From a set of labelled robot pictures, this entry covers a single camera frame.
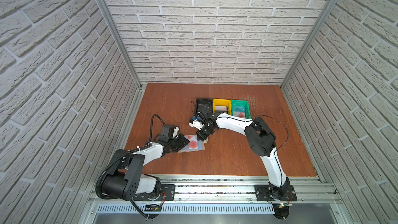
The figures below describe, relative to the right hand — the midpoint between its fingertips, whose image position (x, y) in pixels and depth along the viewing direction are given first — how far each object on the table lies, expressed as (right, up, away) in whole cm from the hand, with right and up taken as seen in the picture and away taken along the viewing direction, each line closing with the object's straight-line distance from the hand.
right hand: (198, 137), depth 92 cm
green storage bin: (+32, +21, +21) cm, 44 cm away
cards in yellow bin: (+15, +17, +12) cm, 26 cm away
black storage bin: (+4, +19, +15) cm, 24 cm away
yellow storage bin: (+12, +21, +11) cm, 27 cm away
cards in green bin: (+27, +15, +11) cm, 33 cm away
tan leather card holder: (+2, -4, -5) cm, 6 cm away
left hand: (-5, 0, -3) cm, 6 cm away
